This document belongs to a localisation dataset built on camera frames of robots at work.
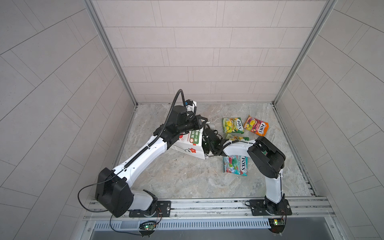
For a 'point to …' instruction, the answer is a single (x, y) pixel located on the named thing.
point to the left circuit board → (148, 226)
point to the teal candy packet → (235, 164)
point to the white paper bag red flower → (191, 143)
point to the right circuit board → (277, 225)
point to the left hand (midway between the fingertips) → (212, 119)
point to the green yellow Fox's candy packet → (233, 125)
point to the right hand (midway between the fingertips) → (191, 147)
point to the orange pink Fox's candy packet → (255, 125)
